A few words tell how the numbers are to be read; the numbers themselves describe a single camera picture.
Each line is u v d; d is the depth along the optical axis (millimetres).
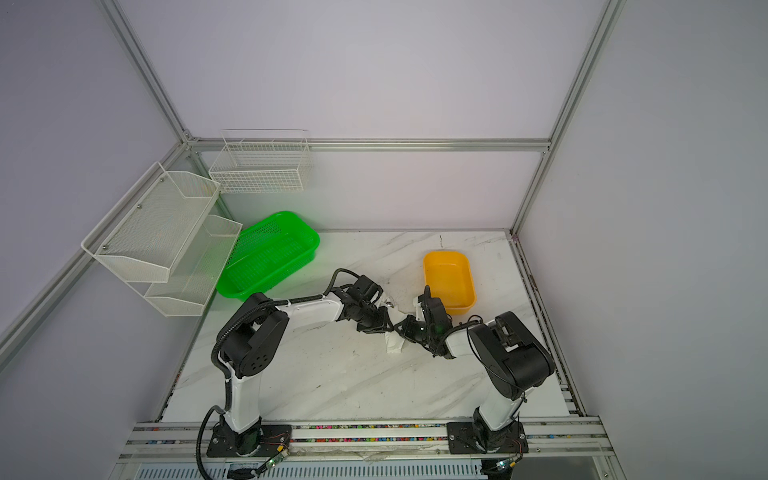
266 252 1139
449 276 1069
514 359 478
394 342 898
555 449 730
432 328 756
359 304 769
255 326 564
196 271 931
